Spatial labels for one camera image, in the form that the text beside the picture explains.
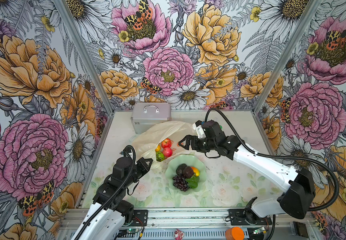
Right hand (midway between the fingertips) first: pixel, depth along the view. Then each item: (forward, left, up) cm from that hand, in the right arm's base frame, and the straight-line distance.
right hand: (185, 150), depth 75 cm
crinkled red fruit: (+15, +11, -15) cm, 24 cm away
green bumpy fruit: (+5, +15, -15) cm, 21 cm away
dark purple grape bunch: (-11, +3, -14) cm, 18 cm away
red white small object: (-33, +5, -16) cm, 37 cm away
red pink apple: (+9, +11, -17) cm, 22 cm away
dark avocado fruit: (-2, +3, -16) cm, 16 cm away
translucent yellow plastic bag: (+7, +21, -3) cm, 22 cm away
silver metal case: (+30, +24, -6) cm, 39 cm away
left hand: (-6, +16, -4) cm, 17 cm away
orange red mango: (+12, +16, -18) cm, 27 cm away
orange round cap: (-33, -19, -12) cm, 40 cm away
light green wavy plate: (+3, -4, -18) cm, 18 cm away
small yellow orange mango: (-4, -6, -16) cm, 18 cm away
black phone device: (-32, -52, -20) cm, 64 cm away
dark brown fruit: (-6, -1, -12) cm, 14 cm away
